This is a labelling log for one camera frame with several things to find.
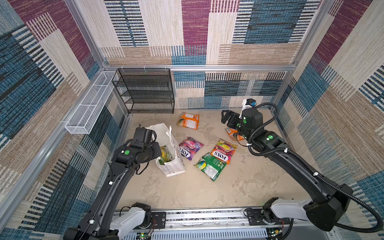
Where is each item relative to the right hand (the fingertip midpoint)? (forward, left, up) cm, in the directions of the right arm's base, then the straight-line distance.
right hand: (229, 116), depth 73 cm
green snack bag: (-12, +7, -30) cm, 33 cm away
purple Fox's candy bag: (+1, +20, -29) cm, 35 cm away
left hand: (-11, +35, -9) cm, 37 cm away
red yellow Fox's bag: (-2, -1, -29) cm, 29 cm away
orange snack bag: (+24, +20, -29) cm, 43 cm away
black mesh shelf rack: (+41, +51, -15) cm, 67 cm away
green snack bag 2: (-6, +34, -26) cm, 43 cm away
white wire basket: (0, +69, +2) cm, 69 cm away
